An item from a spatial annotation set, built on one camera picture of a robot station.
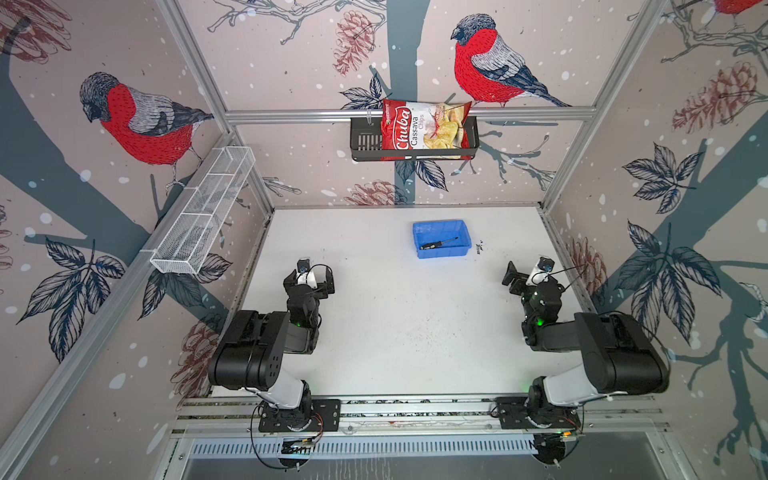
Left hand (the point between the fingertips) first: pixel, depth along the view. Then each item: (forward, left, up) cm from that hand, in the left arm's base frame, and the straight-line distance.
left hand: (309, 268), depth 89 cm
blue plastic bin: (+24, -44, -11) cm, 51 cm away
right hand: (-1, -66, 0) cm, 66 cm away
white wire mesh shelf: (-7, +25, +19) cm, 32 cm away
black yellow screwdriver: (+16, -39, -9) cm, 43 cm away
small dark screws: (+16, -58, -11) cm, 61 cm away
